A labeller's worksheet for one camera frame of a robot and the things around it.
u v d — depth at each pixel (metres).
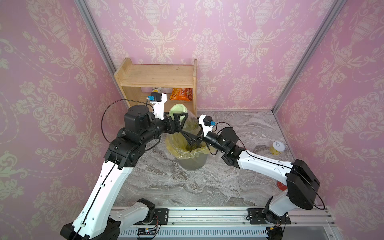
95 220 0.35
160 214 0.74
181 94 0.95
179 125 0.51
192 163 0.91
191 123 0.60
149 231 0.72
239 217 0.75
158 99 0.48
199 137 0.60
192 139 0.60
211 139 0.61
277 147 0.94
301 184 0.43
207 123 0.56
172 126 0.50
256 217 0.73
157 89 0.99
